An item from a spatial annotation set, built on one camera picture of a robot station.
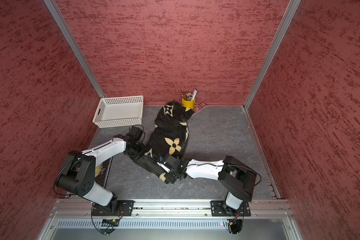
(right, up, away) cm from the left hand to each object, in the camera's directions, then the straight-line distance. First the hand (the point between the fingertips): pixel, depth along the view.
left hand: (144, 156), depth 90 cm
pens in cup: (+28, +39, +14) cm, 50 cm away
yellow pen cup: (+29, +35, +23) cm, 51 cm away
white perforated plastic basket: (-28, +29, +26) cm, 48 cm away
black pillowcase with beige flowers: (+14, +11, +13) cm, 22 cm away
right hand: (+17, -10, -6) cm, 20 cm away
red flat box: (+37, +32, +28) cm, 56 cm away
